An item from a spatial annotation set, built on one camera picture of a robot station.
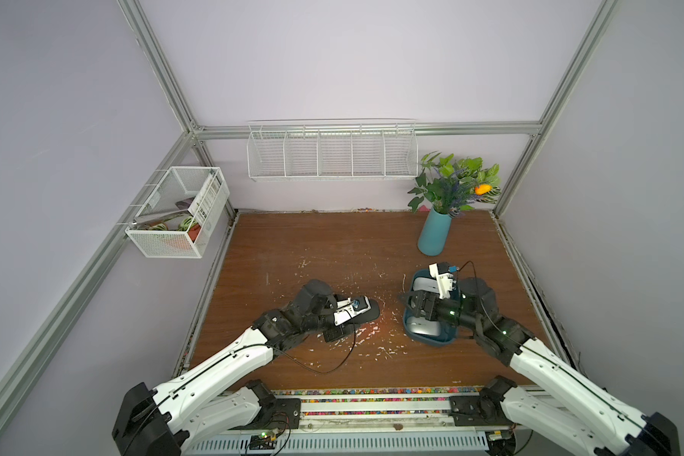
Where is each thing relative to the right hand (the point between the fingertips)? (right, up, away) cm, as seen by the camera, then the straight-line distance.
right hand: (405, 296), depth 74 cm
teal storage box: (+15, -13, +12) cm, 24 cm away
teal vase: (+15, +17, +26) cm, 35 cm away
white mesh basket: (-60, +22, +1) cm, 64 cm away
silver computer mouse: (+8, -12, +13) cm, 19 cm away
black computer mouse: (-10, -3, -8) cm, 13 cm away
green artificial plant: (+15, +31, +8) cm, 35 cm away
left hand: (-14, -5, +1) cm, 15 cm away
